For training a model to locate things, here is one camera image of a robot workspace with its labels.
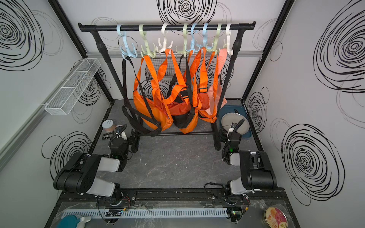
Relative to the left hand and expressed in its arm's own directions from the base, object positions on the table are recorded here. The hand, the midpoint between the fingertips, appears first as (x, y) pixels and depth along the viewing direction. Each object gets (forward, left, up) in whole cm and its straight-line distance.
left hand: (124, 131), depth 89 cm
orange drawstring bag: (-1, -43, +10) cm, 44 cm away
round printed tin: (-42, -82, -4) cm, 92 cm away
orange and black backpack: (+5, -11, -2) cm, 13 cm away
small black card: (+1, +15, -8) cm, 18 cm away
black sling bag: (0, -38, +14) cm, 41 cm away
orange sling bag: (+7, -51, +14) cm, 53 cm away
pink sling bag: (+6, -55, +18) cm, 58 cm away
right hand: (+3, -69, 0) cm, 69 cm away
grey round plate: (+17, -72, -6) cm, 74 cm away
